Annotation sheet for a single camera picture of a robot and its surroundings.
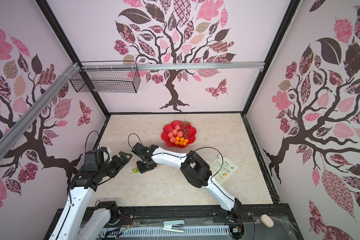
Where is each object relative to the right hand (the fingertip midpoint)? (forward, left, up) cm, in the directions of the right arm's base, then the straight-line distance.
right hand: (142, 167), depth 88 cm
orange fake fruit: (+16, -26, +1) cm, 31 cm away
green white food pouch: (0, -50, -3) cm, 50 cm away
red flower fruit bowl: (+31, -15, 0) cm, 34 cm away
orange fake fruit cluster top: (+19, -28, 0) cm, 34 cm away
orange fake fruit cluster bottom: (+19, -21, -1) cm, 28 cm away
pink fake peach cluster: (+25, -16, +1) cm, 30 cm away
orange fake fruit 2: (+22, -21, -1) cm, 31 cm away
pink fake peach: (+31, -21, +1) cm, 37 cm away
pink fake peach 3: (+20, -18, 0) cm, 27 cm away
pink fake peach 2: (+28, -19, 0) cm, 34 cm away
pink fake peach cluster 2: (+25, -23, 0) cm, 34 cm away
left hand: (-2, +4, +12) cm, 13 cm away
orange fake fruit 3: (+21, -24, 0) cm, 32 cm away
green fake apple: (-1, +4, 0) cm, 4 cm away
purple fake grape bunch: (+29, -27, +1) cm, 40 cm away
